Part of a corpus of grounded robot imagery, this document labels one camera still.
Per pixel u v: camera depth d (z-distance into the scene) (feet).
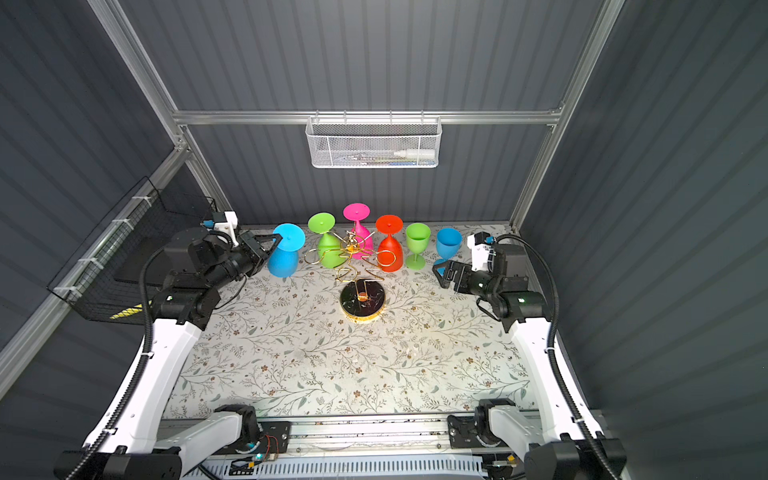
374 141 4.06
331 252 2.72
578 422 1.27
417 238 3.17
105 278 2.17
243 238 1.93
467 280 2.14
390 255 2.98
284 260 2.48
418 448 2.38
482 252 2.18
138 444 1.23
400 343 2.92
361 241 2.57
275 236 2.23
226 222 2.04
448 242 3.21
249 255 1.97
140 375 1.35
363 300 3.18
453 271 2.14
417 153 2.85
